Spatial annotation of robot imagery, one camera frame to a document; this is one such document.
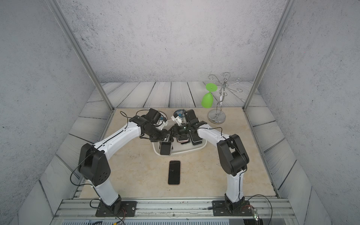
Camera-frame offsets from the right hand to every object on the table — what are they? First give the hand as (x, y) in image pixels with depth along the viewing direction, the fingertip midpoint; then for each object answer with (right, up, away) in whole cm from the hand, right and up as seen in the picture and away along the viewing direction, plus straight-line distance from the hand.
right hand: (167, 134), depth 84 cm
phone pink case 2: (+9, -5, +13) cm, 16 cm away
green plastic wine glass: (+26, +22, +12) cm, 36 cm away
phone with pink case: (+4, -25, 0) cm, 25 cm away
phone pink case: (-2, -9, +7) cm, 12 cm away
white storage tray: (+5, -10, +11) cm, 16 cm away
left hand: (+2, -3, 0) cm, 3 cm away
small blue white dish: (+7, +14, +30) cm, 34 cm away
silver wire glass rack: (+37, +12, +30) cm, 49 cm away
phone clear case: (+18, -5, +13) cm, 23 cm away
